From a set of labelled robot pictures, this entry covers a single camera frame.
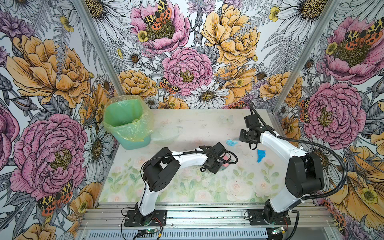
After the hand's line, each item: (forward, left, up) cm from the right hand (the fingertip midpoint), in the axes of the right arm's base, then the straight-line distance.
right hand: (244, 141), depth 91 cm
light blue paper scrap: (+6, +5, -9) cm, 12 cm away
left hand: (-14, +20, -10) cm, 26 cm away
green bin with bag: (+19, +73, +3) cm, 76 cm away
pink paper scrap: (-14, +14, +5) cm, 20 cm away
